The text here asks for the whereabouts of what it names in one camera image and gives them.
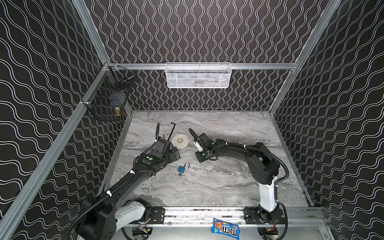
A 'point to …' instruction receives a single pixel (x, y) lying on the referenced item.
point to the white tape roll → (180, 141)
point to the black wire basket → (107, 98)
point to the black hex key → (172, 130)
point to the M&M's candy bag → (220, 227)
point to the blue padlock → (182, 169)
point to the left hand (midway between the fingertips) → (177, 155)
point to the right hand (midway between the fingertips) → (200, 157)
